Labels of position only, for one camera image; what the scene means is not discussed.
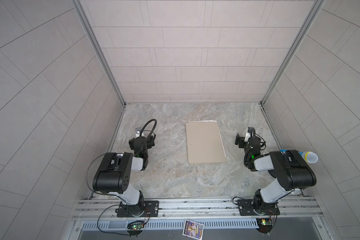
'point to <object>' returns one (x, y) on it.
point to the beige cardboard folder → (204, 143)
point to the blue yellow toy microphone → (309, 156)
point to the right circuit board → (265, 225)
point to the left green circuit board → (136, 225)
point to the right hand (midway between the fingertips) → (244, 133)
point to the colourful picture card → (193, 229)
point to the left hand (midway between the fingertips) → (145, 133)
